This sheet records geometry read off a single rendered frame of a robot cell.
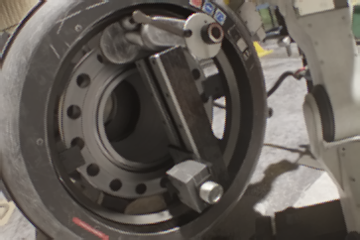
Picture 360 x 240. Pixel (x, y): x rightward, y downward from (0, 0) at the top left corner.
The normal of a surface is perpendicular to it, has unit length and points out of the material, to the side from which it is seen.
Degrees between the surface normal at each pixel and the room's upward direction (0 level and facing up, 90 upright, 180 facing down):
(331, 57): 65
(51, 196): 90
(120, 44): 90
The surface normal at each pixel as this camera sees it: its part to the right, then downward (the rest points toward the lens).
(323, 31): -0.32, 0.02
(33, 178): 0.56, 0.13
